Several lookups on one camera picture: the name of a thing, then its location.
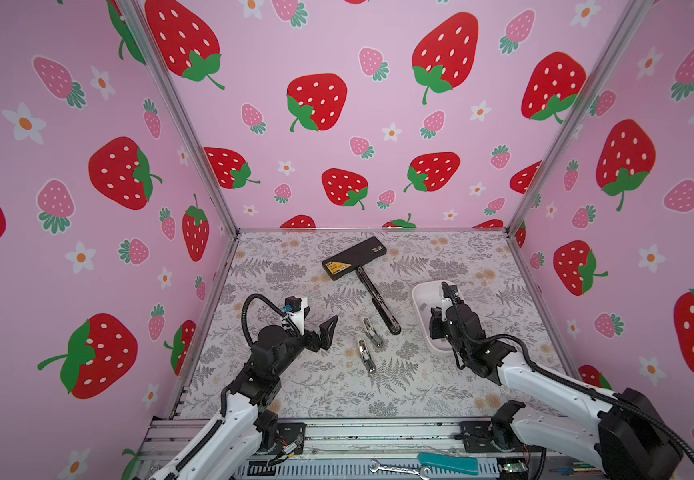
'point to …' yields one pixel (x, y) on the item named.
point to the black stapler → (356, 257)
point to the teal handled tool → (450, 463)
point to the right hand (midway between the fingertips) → (431, 309)
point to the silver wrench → (421, 472)
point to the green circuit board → (514, 467)
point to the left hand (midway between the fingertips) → (322, 313)
